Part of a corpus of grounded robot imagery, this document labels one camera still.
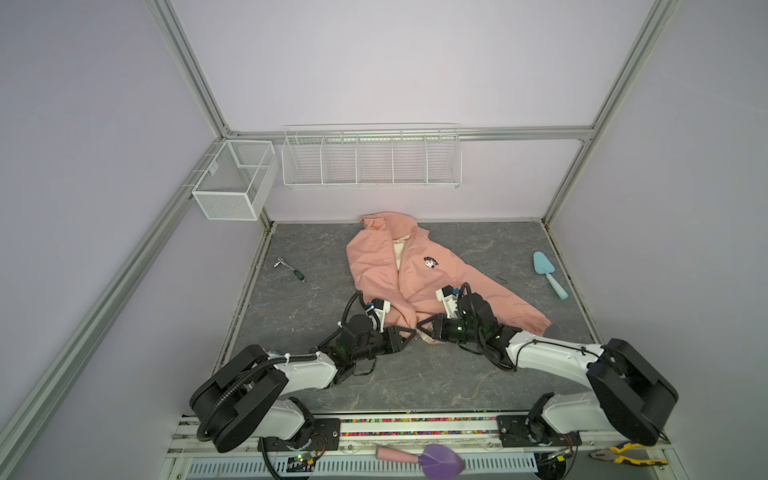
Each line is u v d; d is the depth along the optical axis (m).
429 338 0.77
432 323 0.79
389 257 1.02
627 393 0.43
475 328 0.65
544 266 1.06
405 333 0.80
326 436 0.73
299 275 1.05
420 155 1.04
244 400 0.43
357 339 0.66
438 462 0.71
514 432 0.74
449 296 0.79
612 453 0.71
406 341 0.79
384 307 0.79
